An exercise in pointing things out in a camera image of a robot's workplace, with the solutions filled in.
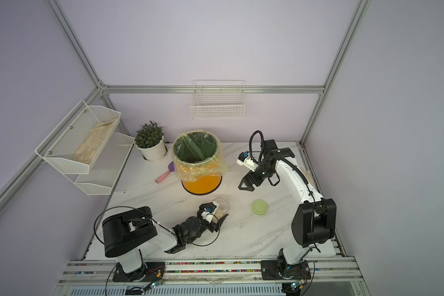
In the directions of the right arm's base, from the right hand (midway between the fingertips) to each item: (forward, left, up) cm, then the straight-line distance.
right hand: (248, 183), depth 82 cm
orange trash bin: (+9, +22, -15) cm, 28 cm away
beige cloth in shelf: (+8, +68, +15) cm, 70 cm away
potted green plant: (+30, +52, +1) cm, 60 cm away
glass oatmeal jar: (-9, +12, -6) cm, 16 cm away
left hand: (-7, +13, -10) cm, 18 cm away
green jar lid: (-5, -7, -15) cm, 17 cm away
